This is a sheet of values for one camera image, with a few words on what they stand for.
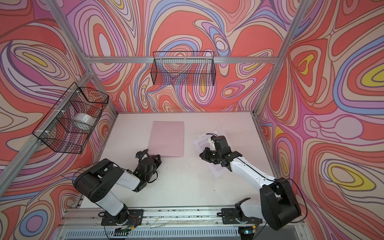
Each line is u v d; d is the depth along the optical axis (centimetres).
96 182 47
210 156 75
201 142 102
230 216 72
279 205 41
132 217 72
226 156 63
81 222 72
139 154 80
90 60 88
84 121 73
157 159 89
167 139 103
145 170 71
